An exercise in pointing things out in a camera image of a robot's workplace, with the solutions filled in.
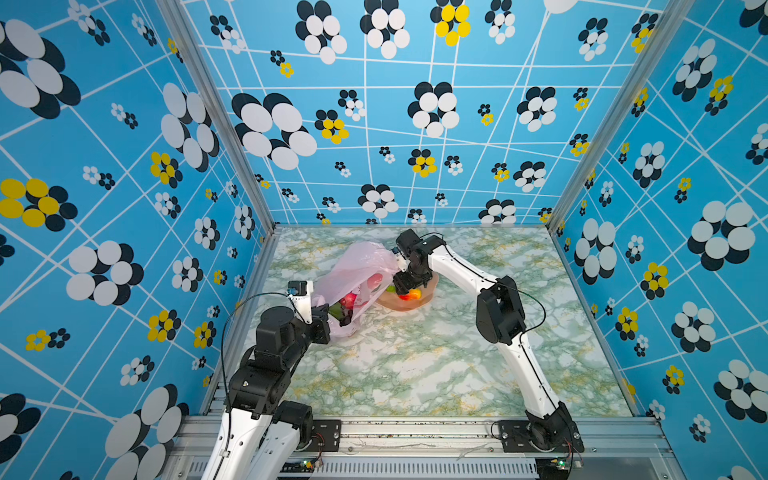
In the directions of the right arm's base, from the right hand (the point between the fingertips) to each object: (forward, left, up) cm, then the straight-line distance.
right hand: (407, 286), depth 100 cm
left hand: (-20, +19, +21) cm, 35 cm away
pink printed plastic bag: (-3, +13, +15) cm, 20 cm away
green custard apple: (-2, +5, +2) cm, 6 cm away
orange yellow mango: (-5, -2, +2) cm, 5 cm away
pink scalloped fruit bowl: (-5, +5, -1) cm, 7 cm away
